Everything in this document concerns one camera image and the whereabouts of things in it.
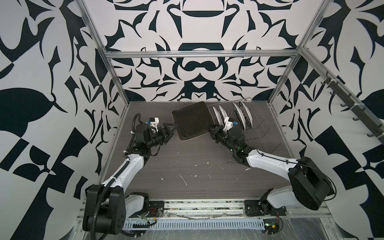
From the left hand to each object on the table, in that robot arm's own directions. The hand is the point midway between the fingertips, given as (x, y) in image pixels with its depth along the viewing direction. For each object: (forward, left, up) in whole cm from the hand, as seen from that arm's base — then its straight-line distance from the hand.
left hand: (176, 126), depth 79 cm
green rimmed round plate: (+11, -24, -6) cm, 28 cm away
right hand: (0, -15, +2) cm, 15 cm away
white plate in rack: (+14, -28, -7) cm, 32 cm away
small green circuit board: (-43, -44, -23) cm, 65 cm away
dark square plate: (+4, -8, -1) cm, 9 cm away
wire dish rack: (+4, -54, -20) cm, 58 cm away
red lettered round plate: (+12, -42, -5) cm, 44 cm away
